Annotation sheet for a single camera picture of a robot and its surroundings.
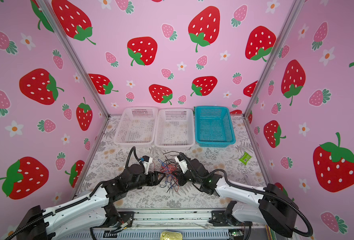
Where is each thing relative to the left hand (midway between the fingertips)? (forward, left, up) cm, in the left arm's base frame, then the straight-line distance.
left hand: (164, 175), depth 77 cm
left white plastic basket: (+44, +26, -10) cm, 52 cm away
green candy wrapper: (+17, -51, -11) cm, 54 cm away
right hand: (0, -4, 0) cm, 4 cm away
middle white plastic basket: (+41, -4, -10) cm, 42 cm away
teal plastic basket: (+44, -34, -12) cm, 57 cm away
